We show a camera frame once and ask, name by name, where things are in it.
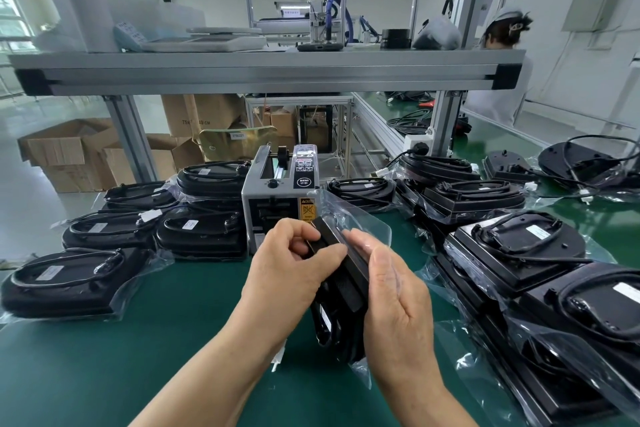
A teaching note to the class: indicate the white handset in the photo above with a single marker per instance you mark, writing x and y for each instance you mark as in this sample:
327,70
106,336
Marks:
131,36

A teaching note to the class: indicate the grey metal shelf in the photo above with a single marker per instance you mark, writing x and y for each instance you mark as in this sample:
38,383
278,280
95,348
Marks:
270,71

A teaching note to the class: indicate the white flat scale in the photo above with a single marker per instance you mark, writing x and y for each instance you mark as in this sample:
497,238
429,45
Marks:
208,41

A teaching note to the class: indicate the unbagged black lamps with cables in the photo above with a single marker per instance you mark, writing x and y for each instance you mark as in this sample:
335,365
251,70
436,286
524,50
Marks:
575,163

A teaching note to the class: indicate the person's left forearm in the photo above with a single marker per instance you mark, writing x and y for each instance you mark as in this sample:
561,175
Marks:
210,392

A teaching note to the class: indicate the white box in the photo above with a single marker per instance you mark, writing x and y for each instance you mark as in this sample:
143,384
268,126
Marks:
158,16

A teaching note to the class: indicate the black phone on shelf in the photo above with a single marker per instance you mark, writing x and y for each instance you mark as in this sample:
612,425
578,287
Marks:
320,46

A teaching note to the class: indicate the grey barcode scanner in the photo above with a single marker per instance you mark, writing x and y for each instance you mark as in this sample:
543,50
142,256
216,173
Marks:
438,34

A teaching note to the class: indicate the grey wall electrical box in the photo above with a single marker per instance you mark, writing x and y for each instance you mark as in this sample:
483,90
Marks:
595,3

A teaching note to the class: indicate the person's left hand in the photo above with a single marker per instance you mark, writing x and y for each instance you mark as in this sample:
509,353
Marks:
290,282

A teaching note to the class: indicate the person's right hand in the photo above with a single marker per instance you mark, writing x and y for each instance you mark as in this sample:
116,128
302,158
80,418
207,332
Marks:
405,327

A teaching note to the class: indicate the group of bagged black lamps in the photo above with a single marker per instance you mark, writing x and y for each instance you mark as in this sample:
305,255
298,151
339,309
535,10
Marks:
520,251

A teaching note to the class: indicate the bagged black lamp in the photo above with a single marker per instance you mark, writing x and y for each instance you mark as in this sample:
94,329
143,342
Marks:
105,191

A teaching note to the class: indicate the black cup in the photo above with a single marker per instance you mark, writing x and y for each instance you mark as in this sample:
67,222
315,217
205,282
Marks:
396,39

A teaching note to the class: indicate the window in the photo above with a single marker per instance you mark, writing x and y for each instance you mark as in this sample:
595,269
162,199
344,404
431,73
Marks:
15,31

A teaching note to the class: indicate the white power socket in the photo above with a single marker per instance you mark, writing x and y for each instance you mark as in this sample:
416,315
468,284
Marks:
418,149

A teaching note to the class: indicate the grey tape dispenser machine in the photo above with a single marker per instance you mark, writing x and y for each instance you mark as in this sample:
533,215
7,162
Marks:
270,191

